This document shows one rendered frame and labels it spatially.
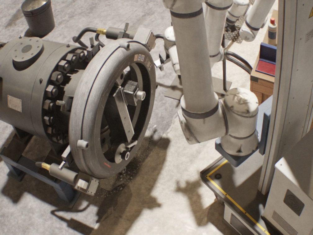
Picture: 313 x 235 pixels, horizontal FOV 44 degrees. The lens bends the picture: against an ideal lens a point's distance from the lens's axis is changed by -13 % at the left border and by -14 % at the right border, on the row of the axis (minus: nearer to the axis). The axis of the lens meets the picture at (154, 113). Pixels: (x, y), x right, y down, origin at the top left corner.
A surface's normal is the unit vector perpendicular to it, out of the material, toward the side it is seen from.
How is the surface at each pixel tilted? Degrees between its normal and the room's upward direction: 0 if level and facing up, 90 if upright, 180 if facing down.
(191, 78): 82
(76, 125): 53
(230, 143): 71
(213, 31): 109
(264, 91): 90
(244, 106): 9
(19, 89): 44
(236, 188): 0
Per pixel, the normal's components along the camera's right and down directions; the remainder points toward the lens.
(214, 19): -0.25, 0.92
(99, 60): -0.13, -0.60
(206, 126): 0.19, 0.61
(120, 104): 0.90, 0.26
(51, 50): -0.03, -0.78
